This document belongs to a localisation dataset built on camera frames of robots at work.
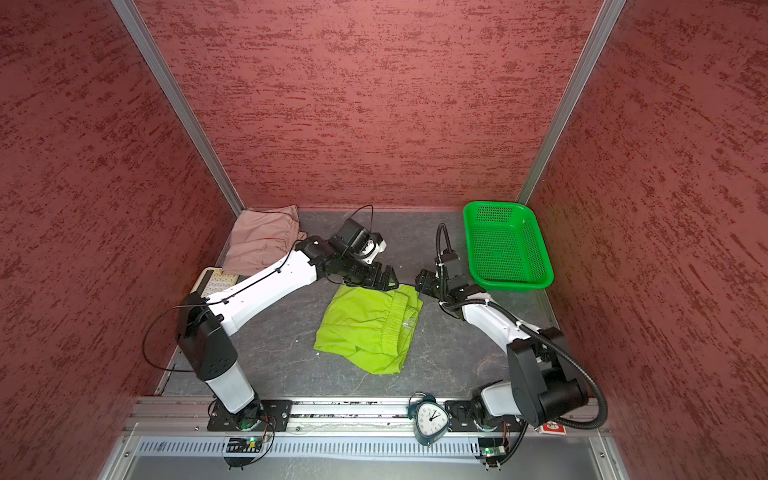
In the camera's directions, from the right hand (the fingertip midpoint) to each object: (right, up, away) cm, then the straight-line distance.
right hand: (421, 286), depth 90 cm
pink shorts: (-57, +15, +16) cm, 62 cm away
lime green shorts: (-15, -11, -7) cm, 19 cm away
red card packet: (+30, -32, -19) cm, 48 cm away
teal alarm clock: (+1, -29, -20) cm, 35 cm away
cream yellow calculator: (-69, +1, +7) cm, 70 cm away
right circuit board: (+15, -36, -19) cm, 44 cm away
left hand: (-12, +1, -12) cm, 17 cm away
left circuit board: (-45, -36, -19) cm, 61 cm away
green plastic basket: (+35, +10, +20) cm, 41 cm away
